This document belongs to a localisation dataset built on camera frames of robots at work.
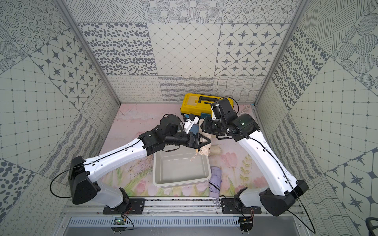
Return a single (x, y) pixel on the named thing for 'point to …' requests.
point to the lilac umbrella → (215, 182)
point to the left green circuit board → (118, 221)
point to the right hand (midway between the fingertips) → (204, 128)
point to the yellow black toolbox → (200, 104)
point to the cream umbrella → (205, 150)
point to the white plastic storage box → (172, 168)
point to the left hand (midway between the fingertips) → (207, 137)
